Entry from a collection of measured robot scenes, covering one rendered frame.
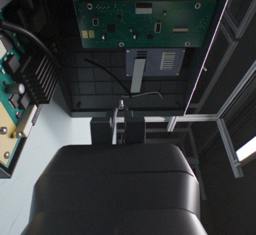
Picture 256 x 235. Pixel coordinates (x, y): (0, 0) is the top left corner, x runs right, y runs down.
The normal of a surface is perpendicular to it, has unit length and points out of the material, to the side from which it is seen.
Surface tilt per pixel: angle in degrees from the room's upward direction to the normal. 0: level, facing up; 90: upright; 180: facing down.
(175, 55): 90
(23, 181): 0
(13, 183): 0
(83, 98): 90
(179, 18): 90
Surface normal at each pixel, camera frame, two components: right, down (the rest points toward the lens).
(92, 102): 0.01, 0.44
